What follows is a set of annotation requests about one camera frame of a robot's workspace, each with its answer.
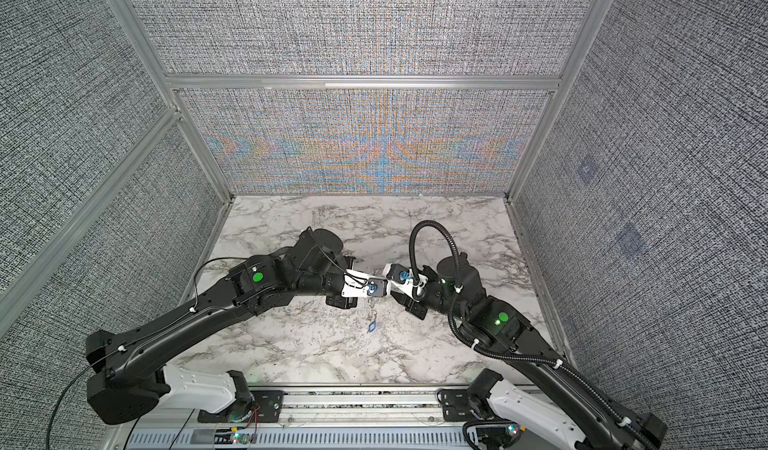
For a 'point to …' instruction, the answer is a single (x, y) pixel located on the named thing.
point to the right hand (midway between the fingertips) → (393, 275)
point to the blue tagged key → (372, 326)
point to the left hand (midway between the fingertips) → (371, 273)
